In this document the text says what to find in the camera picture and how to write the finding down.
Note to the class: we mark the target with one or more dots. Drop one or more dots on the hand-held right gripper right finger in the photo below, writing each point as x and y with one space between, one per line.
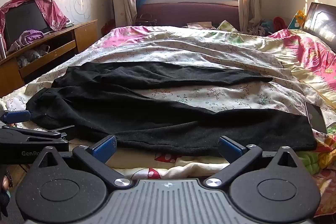
231 149

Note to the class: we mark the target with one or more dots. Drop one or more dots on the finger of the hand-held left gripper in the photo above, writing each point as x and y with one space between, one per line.
17 116
60 132

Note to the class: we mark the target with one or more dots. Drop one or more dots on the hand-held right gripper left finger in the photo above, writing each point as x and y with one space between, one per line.
103 149

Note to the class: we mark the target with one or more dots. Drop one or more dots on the black pants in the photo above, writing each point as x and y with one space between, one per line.
157 124

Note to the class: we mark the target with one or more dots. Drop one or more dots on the grey cloth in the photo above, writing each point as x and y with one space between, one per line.
32 54

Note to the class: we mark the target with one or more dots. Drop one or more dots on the metal thermos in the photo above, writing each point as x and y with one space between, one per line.
2 48

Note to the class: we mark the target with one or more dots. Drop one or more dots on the purple cloth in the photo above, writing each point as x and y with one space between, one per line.
31 35

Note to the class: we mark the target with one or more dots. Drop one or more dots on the black smartphone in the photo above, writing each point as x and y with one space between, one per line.
316 119

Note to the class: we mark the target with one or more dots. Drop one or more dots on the white floral bed sheet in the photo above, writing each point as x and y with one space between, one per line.
210 56

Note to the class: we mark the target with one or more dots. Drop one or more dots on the black television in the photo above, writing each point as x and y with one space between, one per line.
23 19

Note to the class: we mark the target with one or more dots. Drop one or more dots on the wooden television cabinet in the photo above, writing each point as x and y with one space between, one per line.
84 32

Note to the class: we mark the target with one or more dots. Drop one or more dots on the television under pink cloth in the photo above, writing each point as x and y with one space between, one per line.
52 11

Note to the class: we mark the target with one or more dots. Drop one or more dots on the red bag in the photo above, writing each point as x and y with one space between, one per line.
107 27

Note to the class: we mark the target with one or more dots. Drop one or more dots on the colourful cartoon printed quilt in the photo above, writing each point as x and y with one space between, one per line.
309 56

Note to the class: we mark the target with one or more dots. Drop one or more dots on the green and white bag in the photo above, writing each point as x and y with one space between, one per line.
227 26

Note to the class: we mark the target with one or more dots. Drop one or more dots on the pile of clothes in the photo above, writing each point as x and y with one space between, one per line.
258 27

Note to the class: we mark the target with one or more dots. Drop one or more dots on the red cloth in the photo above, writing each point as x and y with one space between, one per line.
279 23

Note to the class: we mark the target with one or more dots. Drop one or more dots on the dark handbag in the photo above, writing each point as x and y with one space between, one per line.
145 20

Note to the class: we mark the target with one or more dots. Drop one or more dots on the yellow cartoon pillow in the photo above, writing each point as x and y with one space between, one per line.
296 20

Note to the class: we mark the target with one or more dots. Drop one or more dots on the maroon bench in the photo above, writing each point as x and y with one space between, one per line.
183 12

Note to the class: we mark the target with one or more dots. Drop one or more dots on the dark wooden headboard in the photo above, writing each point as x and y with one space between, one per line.
320 22

